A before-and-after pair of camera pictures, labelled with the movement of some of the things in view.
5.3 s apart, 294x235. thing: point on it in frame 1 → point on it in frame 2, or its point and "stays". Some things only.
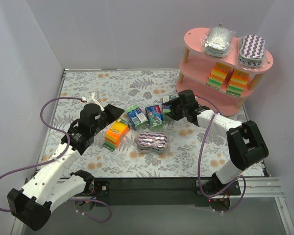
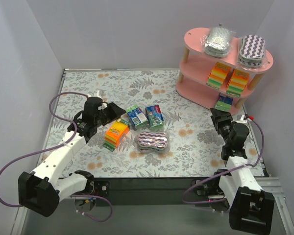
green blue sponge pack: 167,108 → 224,102
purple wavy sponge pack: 252,51 stays
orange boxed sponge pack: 218,75 stays
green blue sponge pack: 154,114 stays
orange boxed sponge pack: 119,129 stays
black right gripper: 174,110 → 222,120
